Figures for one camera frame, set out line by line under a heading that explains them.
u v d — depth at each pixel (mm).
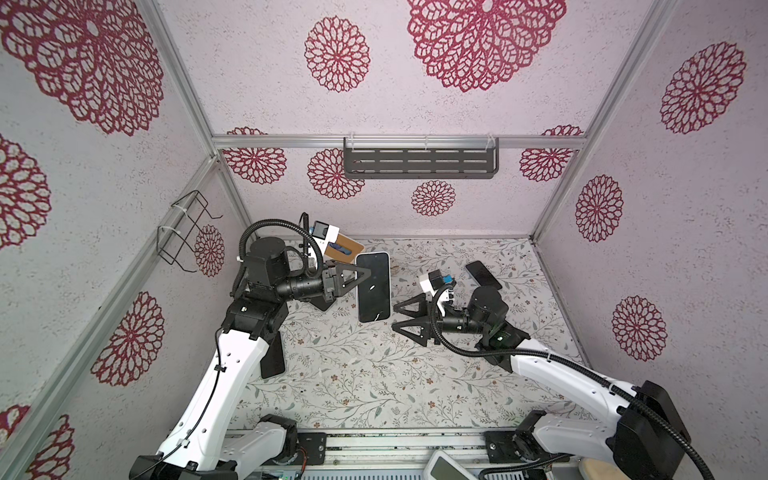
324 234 547
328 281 529
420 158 947
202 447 374
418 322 605
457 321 606
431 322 616
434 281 585
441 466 686
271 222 432
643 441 398
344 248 1123
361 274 584
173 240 747
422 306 652
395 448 747
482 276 1101
